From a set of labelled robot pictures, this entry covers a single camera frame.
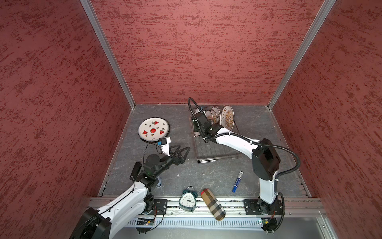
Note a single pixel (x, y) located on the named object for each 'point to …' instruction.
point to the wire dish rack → (207, 152)
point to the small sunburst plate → (209, 115)
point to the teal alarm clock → (187, 199)
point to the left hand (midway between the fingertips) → (185, 149)
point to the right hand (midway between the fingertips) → (199, 123)
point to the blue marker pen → (237, 181)
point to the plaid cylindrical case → (215, 207)
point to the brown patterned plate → (228, 117)
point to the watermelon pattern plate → (153, 129)
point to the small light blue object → (159, 183)
